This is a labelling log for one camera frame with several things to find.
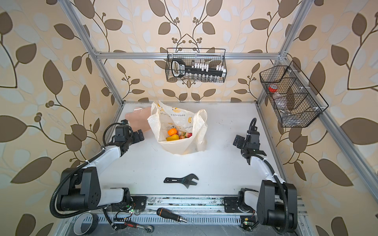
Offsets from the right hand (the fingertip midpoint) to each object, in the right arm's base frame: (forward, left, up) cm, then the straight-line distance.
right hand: (244, 140), depth 89 cm
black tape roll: (-38, +85, -7) cm, 93 cm away
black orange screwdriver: (-35, +46, -5) cm, 58 cm away
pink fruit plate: (+27, +74, -8) cm, 79 cm away
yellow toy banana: (+4, +44, 0) cm, 45 cm away
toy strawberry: (+8, +38, -4) cm, 39 cm away
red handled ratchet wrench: (-41, +53, -5) cm, 68 cm away
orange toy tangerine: (+8, +45, +1) cm, 46 cm away
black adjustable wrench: (-20, +36, -8) cm, 42 cm away
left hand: (+6, +69, +3) cm, 70 cm away
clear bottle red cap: (+9, -18, +21) cm, 29 cm away
